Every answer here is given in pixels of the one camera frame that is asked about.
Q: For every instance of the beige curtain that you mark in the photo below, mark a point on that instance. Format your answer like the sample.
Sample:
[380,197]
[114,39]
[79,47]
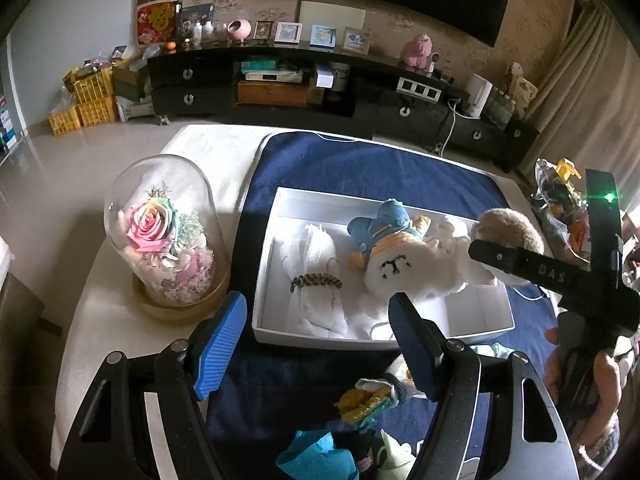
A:
[570,60]

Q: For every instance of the black TV cabinet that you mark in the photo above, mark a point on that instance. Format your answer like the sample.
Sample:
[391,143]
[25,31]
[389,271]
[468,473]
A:
[200,85]

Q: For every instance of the stack of colourful boxes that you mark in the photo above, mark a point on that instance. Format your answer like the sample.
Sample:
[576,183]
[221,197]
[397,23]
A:
[7,115]

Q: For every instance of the white gauze cloth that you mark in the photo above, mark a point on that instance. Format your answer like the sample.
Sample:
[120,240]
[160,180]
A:
[310,255]

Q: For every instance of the blue picture frame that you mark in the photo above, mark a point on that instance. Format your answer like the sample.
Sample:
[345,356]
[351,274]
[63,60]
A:
[323,36]

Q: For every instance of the small white box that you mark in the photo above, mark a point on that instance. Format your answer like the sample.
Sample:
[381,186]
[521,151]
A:
[324,77]

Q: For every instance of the yellow plastic crate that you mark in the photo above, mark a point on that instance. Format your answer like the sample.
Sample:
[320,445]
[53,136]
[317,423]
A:
[97,111]
[65,122]
[92,85]

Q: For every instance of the small white camera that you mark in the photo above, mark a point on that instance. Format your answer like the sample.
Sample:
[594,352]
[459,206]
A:
[435,62]

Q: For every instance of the yellow green small toy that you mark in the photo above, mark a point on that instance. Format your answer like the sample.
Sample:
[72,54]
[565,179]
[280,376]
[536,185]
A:
[360,402]

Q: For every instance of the pink plush toy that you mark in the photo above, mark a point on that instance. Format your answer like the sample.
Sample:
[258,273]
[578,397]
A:
[417,50]

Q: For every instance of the white socket panel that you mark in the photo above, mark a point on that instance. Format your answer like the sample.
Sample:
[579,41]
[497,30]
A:
[419,88]

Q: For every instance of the person's right hand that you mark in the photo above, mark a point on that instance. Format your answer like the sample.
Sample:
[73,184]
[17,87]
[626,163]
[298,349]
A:
[610,400]

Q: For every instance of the brown plush ball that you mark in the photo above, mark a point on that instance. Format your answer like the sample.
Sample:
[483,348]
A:
[510,225]

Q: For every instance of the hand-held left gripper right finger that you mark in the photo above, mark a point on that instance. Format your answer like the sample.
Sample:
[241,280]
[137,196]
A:
[412,345]

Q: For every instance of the large white plush toy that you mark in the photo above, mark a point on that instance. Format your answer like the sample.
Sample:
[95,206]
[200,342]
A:
[452,232]

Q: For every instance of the cream patterned bag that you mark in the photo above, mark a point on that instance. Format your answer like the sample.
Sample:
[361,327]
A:
[522,87]

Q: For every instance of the brown wooden box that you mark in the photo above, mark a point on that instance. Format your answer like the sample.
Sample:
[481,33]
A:
[272,93]

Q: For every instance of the white cat plush blue hat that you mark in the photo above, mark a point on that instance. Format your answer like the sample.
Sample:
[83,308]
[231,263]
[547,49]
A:
[395,270]

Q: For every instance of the white cardboard box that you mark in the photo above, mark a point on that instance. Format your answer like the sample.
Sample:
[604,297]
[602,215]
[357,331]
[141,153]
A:
[305,205]

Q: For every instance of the wooden picture frame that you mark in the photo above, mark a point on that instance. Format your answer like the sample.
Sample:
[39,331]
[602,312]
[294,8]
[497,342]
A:
[356,40]

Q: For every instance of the red gold festive poster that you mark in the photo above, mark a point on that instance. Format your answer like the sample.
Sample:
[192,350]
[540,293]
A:
[157,25]

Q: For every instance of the light blue knit cloth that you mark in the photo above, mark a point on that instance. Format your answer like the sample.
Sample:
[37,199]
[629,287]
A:
[492,351]

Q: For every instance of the teal flat box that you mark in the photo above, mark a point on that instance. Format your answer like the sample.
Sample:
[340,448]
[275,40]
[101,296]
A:
[260,66]

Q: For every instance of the blue gift box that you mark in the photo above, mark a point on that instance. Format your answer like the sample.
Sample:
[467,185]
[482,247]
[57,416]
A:
[197,12]

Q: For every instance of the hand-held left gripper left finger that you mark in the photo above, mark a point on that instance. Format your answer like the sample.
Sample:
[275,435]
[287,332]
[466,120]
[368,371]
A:
[220,350]

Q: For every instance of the row of glass jars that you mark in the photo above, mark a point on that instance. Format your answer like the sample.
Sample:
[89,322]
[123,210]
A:
[500,105]

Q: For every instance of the glass dome with rose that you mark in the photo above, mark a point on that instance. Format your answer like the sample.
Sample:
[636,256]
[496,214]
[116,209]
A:
[160,240]

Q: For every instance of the white tall appliance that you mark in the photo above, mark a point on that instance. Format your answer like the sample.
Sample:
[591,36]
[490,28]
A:
[477,95]

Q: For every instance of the navy blue printed mat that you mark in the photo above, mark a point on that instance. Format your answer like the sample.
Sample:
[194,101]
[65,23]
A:
[350,160]

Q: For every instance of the white canvas board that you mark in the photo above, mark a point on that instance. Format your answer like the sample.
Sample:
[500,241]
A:
[330,15]

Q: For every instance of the teal cloth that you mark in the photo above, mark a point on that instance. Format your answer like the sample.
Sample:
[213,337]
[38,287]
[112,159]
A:
[310,452]

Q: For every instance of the pink picture frame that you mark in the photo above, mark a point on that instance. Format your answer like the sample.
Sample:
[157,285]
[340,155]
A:
[288,33]

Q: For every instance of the pink round ornament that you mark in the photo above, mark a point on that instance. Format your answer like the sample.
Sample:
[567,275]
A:
[239,30]

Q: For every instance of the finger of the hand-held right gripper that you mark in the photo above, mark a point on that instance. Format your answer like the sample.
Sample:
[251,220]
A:
[520,265]

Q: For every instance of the small dark picture frame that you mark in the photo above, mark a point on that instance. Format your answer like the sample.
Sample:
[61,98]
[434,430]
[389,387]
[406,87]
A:
[263,30]

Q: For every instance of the black cloth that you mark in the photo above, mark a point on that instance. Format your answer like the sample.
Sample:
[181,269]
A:
[350,442]

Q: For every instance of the clear plastic bag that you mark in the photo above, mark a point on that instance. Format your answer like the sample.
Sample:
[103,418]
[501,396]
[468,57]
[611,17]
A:
[555,210]

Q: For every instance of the small white bottle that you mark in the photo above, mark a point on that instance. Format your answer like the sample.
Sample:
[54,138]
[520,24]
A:
[197,31]
[207,31]

